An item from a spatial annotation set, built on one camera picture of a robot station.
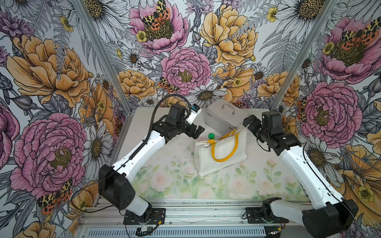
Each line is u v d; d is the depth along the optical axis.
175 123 0.59
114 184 0.41
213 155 0.80
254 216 0.74
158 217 0.74
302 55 0.90
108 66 0.94
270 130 0.56
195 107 0.67
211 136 0.94
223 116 1.00
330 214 0.37
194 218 0.75
